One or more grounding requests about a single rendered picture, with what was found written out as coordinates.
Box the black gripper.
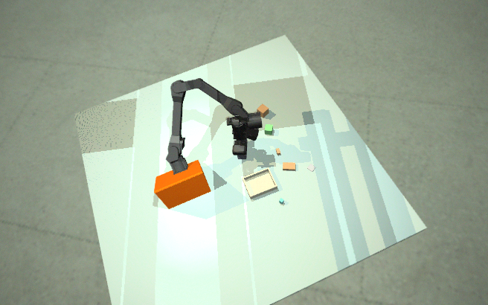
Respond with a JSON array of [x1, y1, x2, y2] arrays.
[[232, 129, 247, 155]]

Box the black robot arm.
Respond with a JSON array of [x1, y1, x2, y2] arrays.
[[166, 78, 263, 175]]

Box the green cube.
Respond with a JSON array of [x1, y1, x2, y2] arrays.
[[265, 124, 273, 135]]

